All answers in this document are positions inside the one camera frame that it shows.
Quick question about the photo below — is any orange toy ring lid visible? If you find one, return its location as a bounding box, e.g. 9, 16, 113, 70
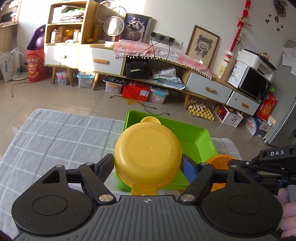
206, 155, 235, 192

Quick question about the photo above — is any yellow toy pot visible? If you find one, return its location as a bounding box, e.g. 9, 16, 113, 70
114, 116, 182, 196

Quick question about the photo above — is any right hand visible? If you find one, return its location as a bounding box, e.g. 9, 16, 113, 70
276, 188, 295, 240

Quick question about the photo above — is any grey refrigerator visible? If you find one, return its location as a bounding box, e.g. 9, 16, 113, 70
264, 40, 295, 147

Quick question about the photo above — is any grey checked tablecloth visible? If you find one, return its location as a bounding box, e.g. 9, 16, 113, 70
1, 109, 242, 238

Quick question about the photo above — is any yellow egg tray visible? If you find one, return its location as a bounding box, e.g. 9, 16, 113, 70
187, 100, 215, 121

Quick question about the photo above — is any red gift box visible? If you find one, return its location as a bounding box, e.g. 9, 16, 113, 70
255, 92, 278, 120

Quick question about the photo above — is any white toy crate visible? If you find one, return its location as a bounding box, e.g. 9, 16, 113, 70
212, 102, 243, 128

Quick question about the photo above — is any red shoe box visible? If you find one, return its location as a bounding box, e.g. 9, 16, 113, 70
122, 80, 150, 102

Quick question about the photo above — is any clear storage box blue lid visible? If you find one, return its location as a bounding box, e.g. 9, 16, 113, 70
76, 72, 95, 88

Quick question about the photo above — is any black microwave oven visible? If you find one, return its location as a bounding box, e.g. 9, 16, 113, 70
227, 61, 272, 100

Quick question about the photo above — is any black bag on shelf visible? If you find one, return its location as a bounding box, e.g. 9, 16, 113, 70
125, 60, 151, 79

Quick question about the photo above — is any white printer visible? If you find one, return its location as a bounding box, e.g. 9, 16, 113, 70
237, 49, 276, 76

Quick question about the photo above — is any red paper bag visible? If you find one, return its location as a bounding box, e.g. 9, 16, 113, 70
27, 49, 47, 82

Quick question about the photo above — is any pink cloth runner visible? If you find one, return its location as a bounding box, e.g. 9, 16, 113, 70
113, 40, 212, 79

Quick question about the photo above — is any framed cartoon girl drawing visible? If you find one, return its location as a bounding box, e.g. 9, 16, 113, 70
186, 25, 220, 68

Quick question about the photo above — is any white wooden TV cabinet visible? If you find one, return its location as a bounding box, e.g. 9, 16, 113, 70
44, 1, 260, 115

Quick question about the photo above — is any white shopping bag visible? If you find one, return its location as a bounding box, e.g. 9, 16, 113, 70
0, 47, 21, 82

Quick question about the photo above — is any small white desk fan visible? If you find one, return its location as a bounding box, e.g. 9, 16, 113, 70
103, 16, 125, 37

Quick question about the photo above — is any framed cat picture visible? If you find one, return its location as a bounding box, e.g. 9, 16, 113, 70
120, 13, 152, 43

